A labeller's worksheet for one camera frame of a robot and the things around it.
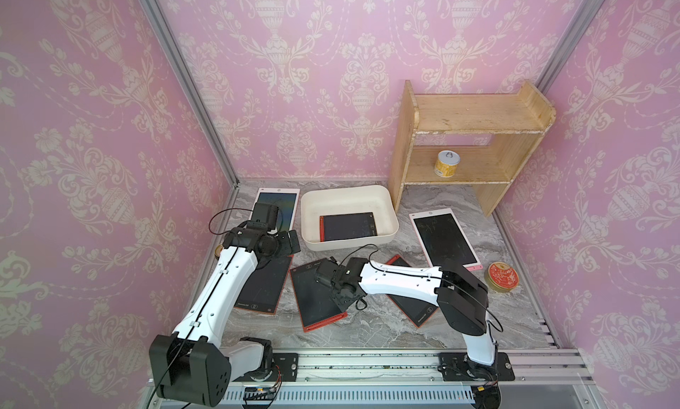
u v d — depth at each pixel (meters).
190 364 0.38
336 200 1.13
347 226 1.05
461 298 0.47
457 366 0.73
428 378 0.73
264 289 0.89
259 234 0.55
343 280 0.62
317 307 1.10
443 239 1.01
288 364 0.75
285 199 1.13
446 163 0.90
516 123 0.78
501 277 0.87
